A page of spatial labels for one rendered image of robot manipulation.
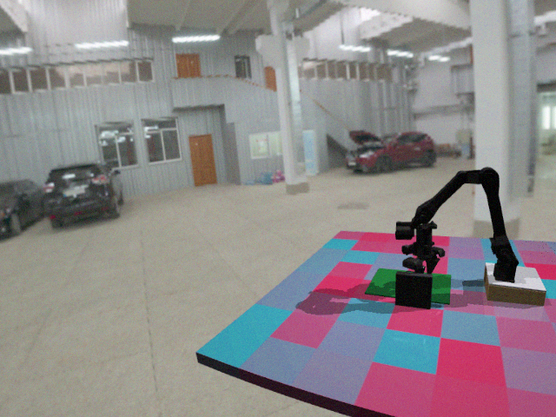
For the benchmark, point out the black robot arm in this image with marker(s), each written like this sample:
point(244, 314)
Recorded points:
point(505, 268)

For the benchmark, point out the green circuit board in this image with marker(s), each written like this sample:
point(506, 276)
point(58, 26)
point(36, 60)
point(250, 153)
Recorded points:
point(383, 284)

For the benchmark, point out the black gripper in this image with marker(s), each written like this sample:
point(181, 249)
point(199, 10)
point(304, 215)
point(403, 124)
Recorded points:
point(427, 253)

